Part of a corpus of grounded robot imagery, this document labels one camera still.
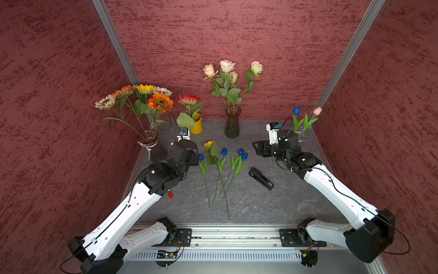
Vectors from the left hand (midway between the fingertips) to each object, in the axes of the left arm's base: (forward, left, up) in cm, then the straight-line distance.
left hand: (188, 150), depth 69 cm
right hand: (+7, -31, -6) cm, 33 cm away
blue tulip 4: (+7, -24, -28) cm, 38 cm away
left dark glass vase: (+16, +25, -12) cm, 32 cm away
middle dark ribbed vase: (+32, -20, -17) cm, 42 cm away
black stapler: (0, -35, -26) cm, 44 cm away
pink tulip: (+24, -61, -8) cm, 66 cm away
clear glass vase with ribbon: (+21, -59, -16) cm, 65 cm away
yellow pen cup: (+36, +3, -25) cm, 44 cm away
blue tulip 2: (+8, -3, -29) cm, 30 cm away
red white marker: (-8, +13, -30) cm, 33 cm away
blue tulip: (+27, -53, -2) cm, 60 cm away
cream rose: (+38, -20, +1) cm, 43 cm away
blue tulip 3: (+18, -25, -28) cm, 42 cm away
